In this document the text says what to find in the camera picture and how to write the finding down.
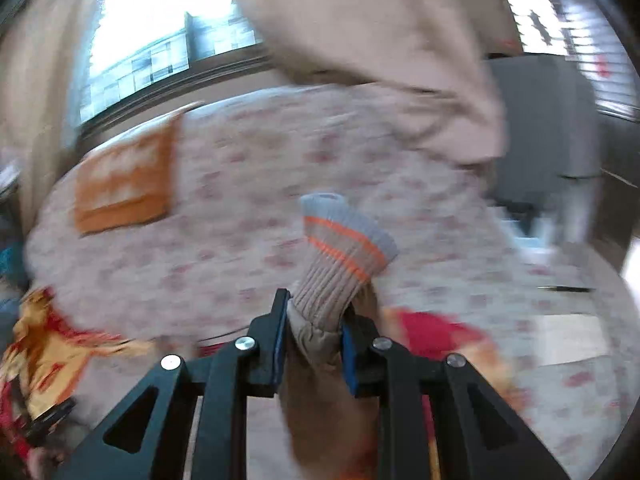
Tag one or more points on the floral quilt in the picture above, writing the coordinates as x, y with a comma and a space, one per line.
561, 334

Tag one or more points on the beige curtain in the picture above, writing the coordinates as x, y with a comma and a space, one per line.
44, 68

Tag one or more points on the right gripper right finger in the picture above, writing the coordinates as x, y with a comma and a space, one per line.
438, 419

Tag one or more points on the grey cabinet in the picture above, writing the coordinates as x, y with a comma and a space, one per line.
552, 160

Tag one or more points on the beige zip jacket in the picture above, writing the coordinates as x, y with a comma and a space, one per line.
417, 64

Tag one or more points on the teal clothes pile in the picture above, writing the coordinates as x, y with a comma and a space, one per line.
15, 280

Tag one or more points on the orange yellow red blanket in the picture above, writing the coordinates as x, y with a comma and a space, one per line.
45, 360

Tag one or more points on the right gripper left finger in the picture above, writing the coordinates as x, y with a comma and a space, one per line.
190, 415

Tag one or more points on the window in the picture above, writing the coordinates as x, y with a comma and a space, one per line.
138, 43

